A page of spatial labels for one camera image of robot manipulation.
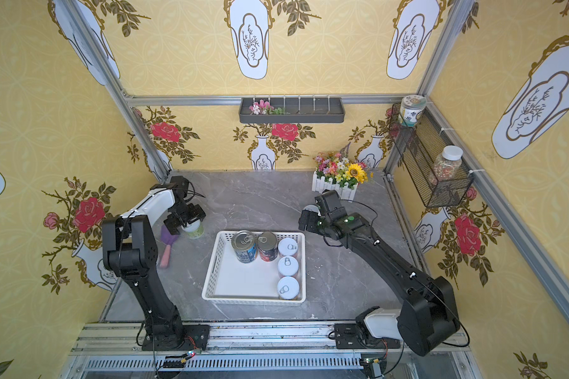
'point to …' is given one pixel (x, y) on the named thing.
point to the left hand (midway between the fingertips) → (183, 224)
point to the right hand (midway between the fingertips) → (314, 219)
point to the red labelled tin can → (268, 246)
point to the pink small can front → (288, 246)
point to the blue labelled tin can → (245, 245)
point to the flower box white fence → (333, 171)
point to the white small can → (194, 230)
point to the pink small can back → (288, 266)
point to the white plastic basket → (228, 282)
